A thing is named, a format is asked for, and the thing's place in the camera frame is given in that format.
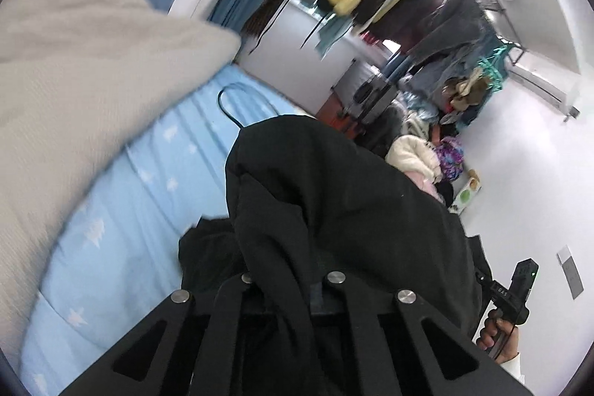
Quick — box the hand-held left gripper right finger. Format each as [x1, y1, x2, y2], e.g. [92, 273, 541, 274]
[319, 270, 535, 396]

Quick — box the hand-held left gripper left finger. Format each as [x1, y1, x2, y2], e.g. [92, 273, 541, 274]
[59, 272, 255, 396]

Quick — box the black puffer jacket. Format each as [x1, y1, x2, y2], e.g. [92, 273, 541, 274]
[178, 115, 493, 396]

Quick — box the person's right forearm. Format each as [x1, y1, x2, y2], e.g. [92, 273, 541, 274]
[494, 350, 528, 386]

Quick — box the pile of clothes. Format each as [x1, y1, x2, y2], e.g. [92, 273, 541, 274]
[394, 66, 504, 137]

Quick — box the black clothes hanger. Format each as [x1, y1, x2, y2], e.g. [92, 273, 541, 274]
[217, 82, 280, 130]

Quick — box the person's right hand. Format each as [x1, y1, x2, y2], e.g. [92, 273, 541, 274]
[477, 309, 519, 363]

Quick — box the light blue bed sheet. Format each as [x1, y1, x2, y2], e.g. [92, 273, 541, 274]
[19, 66, 308, 396]

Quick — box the purple patterned cloth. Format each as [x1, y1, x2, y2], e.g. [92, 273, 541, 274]
[433, 136, 466, 182]

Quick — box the grey suitcase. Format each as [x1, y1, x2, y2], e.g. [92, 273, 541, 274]
[352, 73, 401, 126]

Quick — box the white air conditioner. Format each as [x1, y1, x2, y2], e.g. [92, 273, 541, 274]
[507, 61, 582, 122]

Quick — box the green clip hanger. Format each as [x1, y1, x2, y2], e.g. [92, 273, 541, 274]
[477, 45, 517, 91]

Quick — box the denim jacket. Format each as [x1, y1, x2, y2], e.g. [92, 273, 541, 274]
[408, 48, 483, 100]

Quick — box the light blue hanging garment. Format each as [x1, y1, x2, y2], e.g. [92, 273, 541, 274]
[316, 13, 353, 58]

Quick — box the dark hanging jacket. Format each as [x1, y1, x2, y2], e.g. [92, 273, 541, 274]
[399, 0, 493, 67]

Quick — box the grey blanket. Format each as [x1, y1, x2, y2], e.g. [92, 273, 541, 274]
[0, 0, 243, 371]

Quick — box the wall switch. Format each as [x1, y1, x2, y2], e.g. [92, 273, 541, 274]
[556, 245, 585, 300]

